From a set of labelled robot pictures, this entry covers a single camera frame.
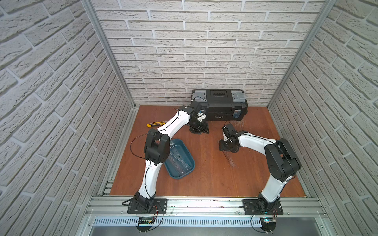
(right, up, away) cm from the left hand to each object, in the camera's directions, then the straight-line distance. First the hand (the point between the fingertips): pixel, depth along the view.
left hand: (208, 130), depth 90 cm
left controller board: (-34, -44, -18) cm, 58 cm away
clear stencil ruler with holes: (+14, -18, +2) cm, 23 cm away
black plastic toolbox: (+10, +17, +7) cm, 21 cm away
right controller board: (+28, -44, -20) cm, 56 cm away
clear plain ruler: (-12, -19, -3) cm, 22 cm away
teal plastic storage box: (-20, -7, -2) cm, 21 cm away
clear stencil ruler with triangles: (-19, -19, -1) cm, 27 cm away
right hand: (+11, -12, +5) cm, 17 cm away
